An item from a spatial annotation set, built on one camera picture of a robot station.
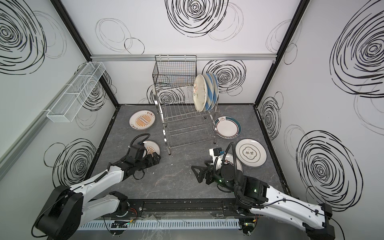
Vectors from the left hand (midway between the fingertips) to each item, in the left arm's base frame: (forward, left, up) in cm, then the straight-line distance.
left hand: (157, 159), depth 88 cm
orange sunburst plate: (+31, +18, -2) cm, 36 cm away
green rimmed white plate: (+28, -45, -4) cm, 53 cm away
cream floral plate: (+28, -24, +28) cm, 47 cm away
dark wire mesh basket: (+49, -8, +29) cm, 58 cm away
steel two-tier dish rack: (+29, -12, -4) cm, 31 cm away
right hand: (-12, -23, +18) cm, 32 cm away
